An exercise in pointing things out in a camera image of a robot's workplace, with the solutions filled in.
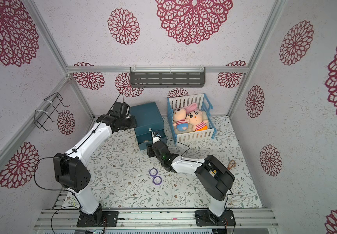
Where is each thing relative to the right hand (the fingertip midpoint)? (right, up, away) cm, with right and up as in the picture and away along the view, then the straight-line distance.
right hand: (154, 143), depth 91 cm
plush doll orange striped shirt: (+27, +17, +9) cm, 33 cm away
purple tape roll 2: (+3, -23, -5) cm, 24 cm away
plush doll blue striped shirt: (+17, +15, +11) cm, 26 cm away
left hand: (-11, +13, -3) cm, 17 cm away
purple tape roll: (0, -18, -1) cm, 18 cm away
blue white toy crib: (+37, +27, +22) cm, 51 cm away
